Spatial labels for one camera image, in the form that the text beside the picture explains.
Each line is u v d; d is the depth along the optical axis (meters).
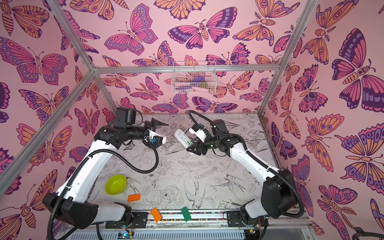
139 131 0.60
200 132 0.68
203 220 0.75
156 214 0.75
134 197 0.81
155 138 0.56
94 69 0.92
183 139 0.73
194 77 0.97
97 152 0.45
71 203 0.38
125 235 0.73
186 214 0.74
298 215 0.41
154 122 0.62
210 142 0.68
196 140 0.76
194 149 0.76
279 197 0.42
